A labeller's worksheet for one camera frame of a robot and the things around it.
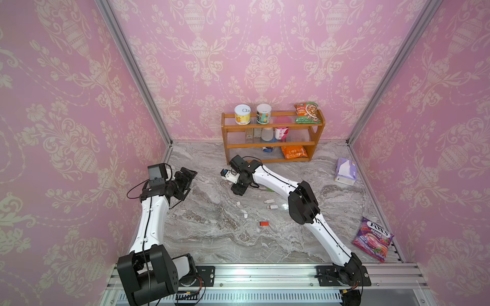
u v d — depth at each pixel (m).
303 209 0.63
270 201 0.95
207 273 0.74
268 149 1.12
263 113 0.85
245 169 0.74
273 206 0.93
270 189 0.71
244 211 0.92
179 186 0.71
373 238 0.81
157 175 0.63
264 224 0.87
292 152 1.10
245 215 0.90
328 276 0.74
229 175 0.90
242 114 0.86
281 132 0.97
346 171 1.00
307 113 0.87
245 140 1.03
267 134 1.00
